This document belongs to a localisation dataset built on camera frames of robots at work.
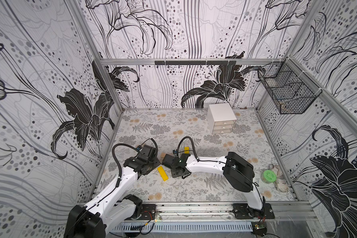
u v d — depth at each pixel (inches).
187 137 29.4
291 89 34.7
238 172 20.0
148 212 28.5
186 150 29.6
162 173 33.9
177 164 25.4
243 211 28.2
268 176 31.4
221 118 37.6
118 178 19.1
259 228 27.7
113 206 18.0
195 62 35.5
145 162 23.7
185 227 30.1
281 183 30.9
